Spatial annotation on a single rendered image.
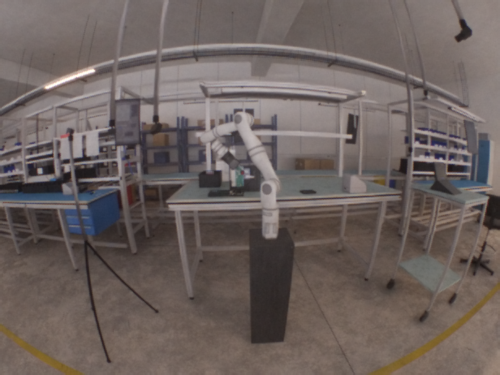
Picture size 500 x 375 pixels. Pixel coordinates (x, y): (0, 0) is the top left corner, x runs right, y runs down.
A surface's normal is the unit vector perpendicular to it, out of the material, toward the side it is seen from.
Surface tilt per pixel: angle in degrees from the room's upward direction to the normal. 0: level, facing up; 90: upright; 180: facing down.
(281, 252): 90
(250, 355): 0
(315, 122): 90
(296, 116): 90
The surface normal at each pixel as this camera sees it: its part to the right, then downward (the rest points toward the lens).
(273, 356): -0.01, -0.98
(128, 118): 0.48, 0.35
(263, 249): 0.02, 0.19
